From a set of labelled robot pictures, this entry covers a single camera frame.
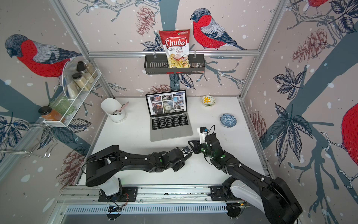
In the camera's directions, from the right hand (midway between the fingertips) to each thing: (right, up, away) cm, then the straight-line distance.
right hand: (190, 141), depth 83 cm
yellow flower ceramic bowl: (+18, +26, +34) cm, 46 cm away
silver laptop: (-15, +12, +23) cm, 30 cm away
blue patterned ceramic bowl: (+30, +11, +21) cm, 38 cm away
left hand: (-4, -11, +3) cm, 12 cm away
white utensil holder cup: (-57, +20, +20) cm, 64 cm away
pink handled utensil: (-47, +21, +16) cm, 54 cm away
